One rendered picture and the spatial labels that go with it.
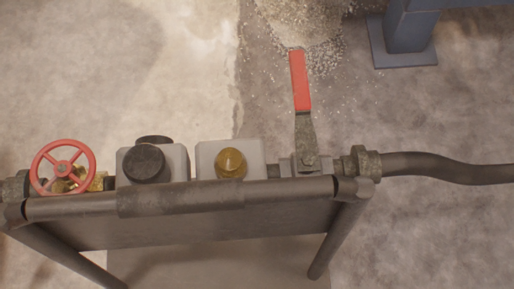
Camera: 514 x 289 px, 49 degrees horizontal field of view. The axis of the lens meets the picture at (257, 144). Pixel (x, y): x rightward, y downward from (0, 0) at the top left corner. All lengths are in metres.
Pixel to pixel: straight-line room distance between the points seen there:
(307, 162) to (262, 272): 0.47
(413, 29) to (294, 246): 0.50
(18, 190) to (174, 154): 0.18
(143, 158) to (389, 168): 0.29
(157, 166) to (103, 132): 0.61
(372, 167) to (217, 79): 0.62
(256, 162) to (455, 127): 0.67
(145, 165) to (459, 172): 0.40
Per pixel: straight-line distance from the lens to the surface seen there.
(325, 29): 1.30
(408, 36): 1.23
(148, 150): 0.62
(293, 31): 1.29
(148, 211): 0.54
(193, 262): 1.09
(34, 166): 0.66
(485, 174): 0.83
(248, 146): 0.67
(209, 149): 0.67
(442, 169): 0.73
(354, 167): 0.68
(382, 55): 1.28
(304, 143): 0.66
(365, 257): 1.12
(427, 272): 1.14
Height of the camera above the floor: 1.08
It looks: 68 degrees down
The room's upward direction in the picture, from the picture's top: straight up
